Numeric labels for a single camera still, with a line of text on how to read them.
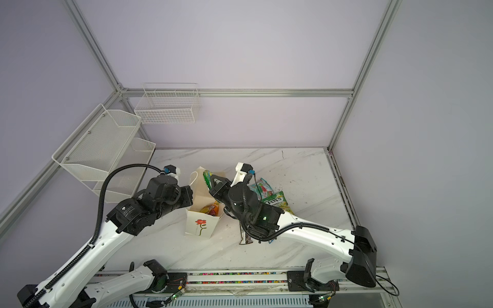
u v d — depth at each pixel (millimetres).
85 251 399
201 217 660
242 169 592
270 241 833
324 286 709
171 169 610
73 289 375
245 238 831
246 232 500
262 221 490
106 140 819
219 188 544
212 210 853
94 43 763
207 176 646
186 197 605
